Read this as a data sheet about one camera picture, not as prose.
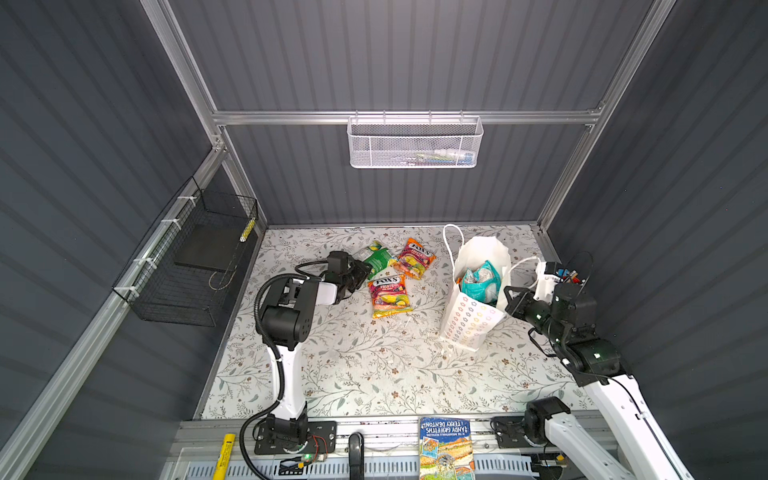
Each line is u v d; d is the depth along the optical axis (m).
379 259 1.06
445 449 0.70
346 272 0.89
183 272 0.73
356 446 0.67
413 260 1.05
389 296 0.97
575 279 0.86
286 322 0.55
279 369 0.58
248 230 0.82
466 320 0.74
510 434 0.74
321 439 0.72
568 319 0.51
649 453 0.41
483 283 0.84
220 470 0.68
